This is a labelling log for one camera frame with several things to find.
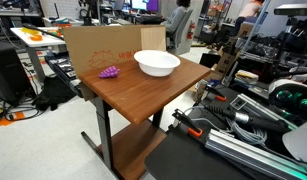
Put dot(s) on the purple toy grape bunch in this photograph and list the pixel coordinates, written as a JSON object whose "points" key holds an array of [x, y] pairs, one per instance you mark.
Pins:
{"points": [[109, 72]]}

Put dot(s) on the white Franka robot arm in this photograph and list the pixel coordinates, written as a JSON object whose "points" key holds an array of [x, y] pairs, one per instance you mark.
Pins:
{"points": [[293, 87]]}

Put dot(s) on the white plastic bowl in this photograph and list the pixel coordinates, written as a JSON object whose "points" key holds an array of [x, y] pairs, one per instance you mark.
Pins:
{"points": [[156, 65]]}

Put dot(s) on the grey office chair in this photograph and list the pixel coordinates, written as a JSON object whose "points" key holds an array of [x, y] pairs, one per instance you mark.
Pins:
{"points": [[183, 36]]}

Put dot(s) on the wooden lower table shelf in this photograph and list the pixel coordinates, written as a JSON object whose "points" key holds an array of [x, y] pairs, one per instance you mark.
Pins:
{"points": [[136, 150]]}

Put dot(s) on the wooden desk with black legs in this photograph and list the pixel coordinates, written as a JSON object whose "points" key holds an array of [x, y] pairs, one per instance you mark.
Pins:
{"points": [[103, 133]]}

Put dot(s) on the red fire extinguisher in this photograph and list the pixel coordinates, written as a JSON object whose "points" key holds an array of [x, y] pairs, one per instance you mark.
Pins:
{"points": [[191, 30]]}

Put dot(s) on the brown cardboard backdrop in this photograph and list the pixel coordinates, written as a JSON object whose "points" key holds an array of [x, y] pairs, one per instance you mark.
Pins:
{"points": [[93, 46]]}

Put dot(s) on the seated person grey top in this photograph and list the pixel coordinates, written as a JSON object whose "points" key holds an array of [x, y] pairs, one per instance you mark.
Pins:
{"points": [[176, 18]]}

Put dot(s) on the black mounting board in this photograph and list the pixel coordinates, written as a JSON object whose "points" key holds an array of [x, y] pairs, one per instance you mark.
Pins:
{"points": [[183, 160]]}

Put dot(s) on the open cardboard box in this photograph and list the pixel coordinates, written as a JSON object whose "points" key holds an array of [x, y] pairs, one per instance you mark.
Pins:
{"points": [[226, 61]]}

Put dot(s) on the computer monitor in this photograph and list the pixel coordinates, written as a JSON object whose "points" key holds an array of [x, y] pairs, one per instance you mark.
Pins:
{"points": [[144, 5]]}

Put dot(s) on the black tool tray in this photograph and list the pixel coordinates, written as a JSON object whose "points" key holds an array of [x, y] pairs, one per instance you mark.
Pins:
{"points": [[64, 68]]}

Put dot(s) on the yellow folded cloth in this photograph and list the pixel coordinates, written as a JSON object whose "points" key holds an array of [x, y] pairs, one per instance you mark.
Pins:
{"points": [[246, 76]]}

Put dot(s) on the black backpack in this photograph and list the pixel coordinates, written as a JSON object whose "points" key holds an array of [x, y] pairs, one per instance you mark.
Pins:
{"points": [[53, 93]]}

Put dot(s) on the person in orange shirt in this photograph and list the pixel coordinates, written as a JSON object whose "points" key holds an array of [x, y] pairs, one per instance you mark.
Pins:
{"points": [[248, 11]]}

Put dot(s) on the white work table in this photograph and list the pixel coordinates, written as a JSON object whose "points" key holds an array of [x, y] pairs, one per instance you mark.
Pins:
{"points": [[39, 41]]}

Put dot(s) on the black long pole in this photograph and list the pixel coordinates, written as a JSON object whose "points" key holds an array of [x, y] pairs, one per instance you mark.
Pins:
{"points": [[43, 30]]}

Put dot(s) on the yellow orange printed parts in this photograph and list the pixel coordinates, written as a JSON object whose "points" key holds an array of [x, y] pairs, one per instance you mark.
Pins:
{"points": [[34, 35]]}

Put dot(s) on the orange floor tape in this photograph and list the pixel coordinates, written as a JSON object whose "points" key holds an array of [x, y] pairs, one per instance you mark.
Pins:
{"points": [[16, 116]]}

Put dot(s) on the black cabinet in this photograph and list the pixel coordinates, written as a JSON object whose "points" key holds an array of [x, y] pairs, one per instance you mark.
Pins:
{"points": [[8, 73]]}

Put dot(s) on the aluminium rail with plate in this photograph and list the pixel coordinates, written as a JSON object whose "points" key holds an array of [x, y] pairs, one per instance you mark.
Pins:
{"points": [[259, 111]]}

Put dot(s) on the long aluminium rail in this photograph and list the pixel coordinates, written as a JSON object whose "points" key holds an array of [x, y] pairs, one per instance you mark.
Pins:
{"points": [[246, 153]]}

